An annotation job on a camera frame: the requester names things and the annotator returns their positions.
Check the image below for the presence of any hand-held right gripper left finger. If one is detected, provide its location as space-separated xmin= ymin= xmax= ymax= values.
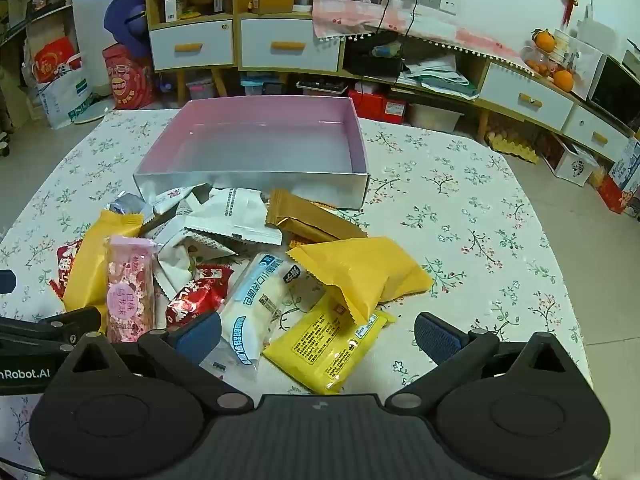
xmin=49 ymin=311 xmax=255 ymax=414

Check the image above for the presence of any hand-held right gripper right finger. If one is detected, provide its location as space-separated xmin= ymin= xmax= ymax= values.
xmin=385 ymin=311 xmax=594 ymax=414

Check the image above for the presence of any red snack packet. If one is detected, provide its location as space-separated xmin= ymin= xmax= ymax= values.
xmin=50 ymin=240 xmax=83 ymax=302
xmin=165 ymin=265 xmax=235 ymax=331

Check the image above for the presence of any long orange-yellow snack packet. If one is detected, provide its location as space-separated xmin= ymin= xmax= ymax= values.
xmin=61 ymin=209 xmax=145 ymax=333

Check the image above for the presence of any white blue bread packet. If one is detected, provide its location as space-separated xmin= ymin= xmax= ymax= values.
xmin=218 ymin=252 xmax=306 ymax=367

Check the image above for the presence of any pink sprinkled bar packet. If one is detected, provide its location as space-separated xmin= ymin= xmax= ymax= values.
xmin=103 ymin=235 xmax=162 ymax=343

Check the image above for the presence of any white printed snack packet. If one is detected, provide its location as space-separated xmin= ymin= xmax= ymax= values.
xmin=172 ymin=232 xmax=238 ymax=266

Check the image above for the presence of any yellow packet black print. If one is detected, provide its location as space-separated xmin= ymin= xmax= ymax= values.
xmin=262 ymin=294 xmax=397 ymax=395

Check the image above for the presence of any white packet grey print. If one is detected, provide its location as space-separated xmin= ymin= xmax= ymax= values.
xmin=185 ymin=187 xmax=283 ymax=247

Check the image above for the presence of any pink cardboard box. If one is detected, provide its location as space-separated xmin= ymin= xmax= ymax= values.
xmin=132 ymin=99 xmax=371 ymax=211

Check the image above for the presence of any yellow pillow snack packet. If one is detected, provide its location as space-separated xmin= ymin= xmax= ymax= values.
xmin=286 ymin=236 xmax=434 ymax=328

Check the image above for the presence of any floral tablecloth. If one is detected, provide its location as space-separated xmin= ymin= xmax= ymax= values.
xmin=0 ymin=107 xmax=585 ymax=480

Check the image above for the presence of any small silver packet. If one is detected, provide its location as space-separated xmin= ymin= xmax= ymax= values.
xmin=103 ymin=192 xmax=156 ymax=222

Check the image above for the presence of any white stick packet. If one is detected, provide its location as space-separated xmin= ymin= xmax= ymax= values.
xmin=152 ymin=185 xmax=208 ymax=214

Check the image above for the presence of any gold bar packet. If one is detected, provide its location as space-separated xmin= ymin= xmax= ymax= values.
xmin=265 ymin=189 xmax=369 ymax=243

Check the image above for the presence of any white plastic bag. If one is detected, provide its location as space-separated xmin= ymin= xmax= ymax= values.
xmin=37 ymin=67 xmax=103 ymax=128

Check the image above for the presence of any yellow egg carton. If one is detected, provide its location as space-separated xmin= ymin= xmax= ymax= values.
xmin=487 ymin=130 xmax=541 ymax=164

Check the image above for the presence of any clear storage box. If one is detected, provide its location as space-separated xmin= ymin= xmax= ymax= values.
xmin=407 ymin=104 xmax=463 ymax=134
xmin=240 ymin=77 xmax=283 ymax=97
xmin=186 ymin=80 xmax=217 ymax=101

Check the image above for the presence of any white cardboard box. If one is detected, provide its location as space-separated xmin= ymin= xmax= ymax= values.
xmin=542 ymin=135 xmax=599 ymax=187

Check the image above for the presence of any red paper bag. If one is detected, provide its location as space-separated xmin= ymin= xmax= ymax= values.
xmin=27 ymin=37 xmax=82 ymax=86

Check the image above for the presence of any red printed bucket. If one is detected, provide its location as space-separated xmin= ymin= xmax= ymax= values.
xmin=102 ymin=44 xmax=153 ymax=111

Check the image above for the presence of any red box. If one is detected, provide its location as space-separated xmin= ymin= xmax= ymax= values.
xmin=348 ymin=89 xmax=408 ymax=124

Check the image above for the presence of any low wooden cabinet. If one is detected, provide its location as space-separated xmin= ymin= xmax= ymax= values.
xmin=340 ymin=35 xmax=636 ymax=163

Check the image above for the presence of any folded clothes pile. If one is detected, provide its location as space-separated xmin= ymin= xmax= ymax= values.
xmin=400 ymin=55 xmax=481 ymax=99

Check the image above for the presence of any wooden desk with shelves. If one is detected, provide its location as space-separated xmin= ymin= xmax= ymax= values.
xmin=0 ymin=0 xmax=76 ymax=128

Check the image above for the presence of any black box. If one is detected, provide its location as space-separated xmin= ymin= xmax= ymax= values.
xmin=347 ymin=52 xmax=403 ymax=79

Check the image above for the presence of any tall wooden shelf cabinet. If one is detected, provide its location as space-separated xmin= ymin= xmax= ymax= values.
xmin=144 ymin=0 xmax=237 ymax=97

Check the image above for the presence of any wooden drawer cabinet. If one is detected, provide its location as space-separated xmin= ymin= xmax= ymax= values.
xmin=235 ymin=0 xmax=346 ymax=97

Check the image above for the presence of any microwave oven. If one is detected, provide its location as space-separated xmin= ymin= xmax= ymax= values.
xmin=587 ymin=55 xmax=640 ymax=126

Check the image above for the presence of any pink cherry cloth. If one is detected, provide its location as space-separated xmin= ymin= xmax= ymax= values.
xmin=312 ymin=0 xmax=527 ymax=63

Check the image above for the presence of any brown cardboard box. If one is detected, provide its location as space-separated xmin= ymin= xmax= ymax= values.
xmin=251 ymin=0 xmax=296 ymax=15

